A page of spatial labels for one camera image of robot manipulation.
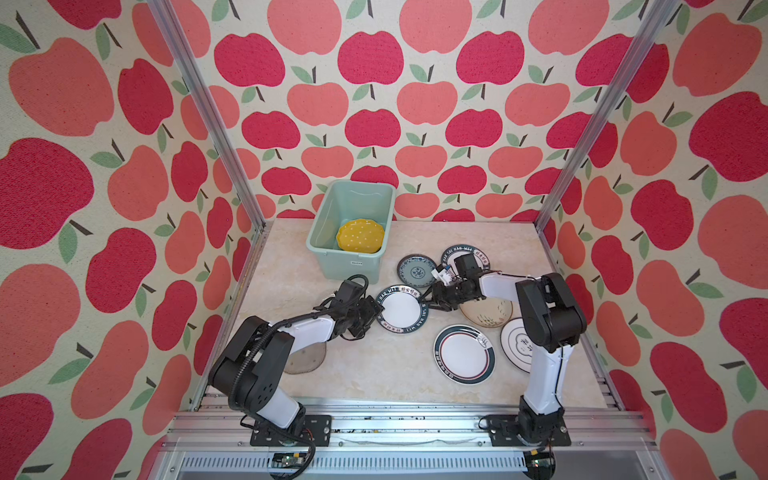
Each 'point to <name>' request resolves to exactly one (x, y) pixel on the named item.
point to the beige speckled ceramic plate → (487, 311)
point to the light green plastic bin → (338, 202)
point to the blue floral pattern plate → (415, 270)
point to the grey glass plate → (306, 359)
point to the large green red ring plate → (464, 355)
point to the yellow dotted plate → (360, 235)
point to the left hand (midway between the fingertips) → (386, 316)
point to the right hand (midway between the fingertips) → (428, 302)
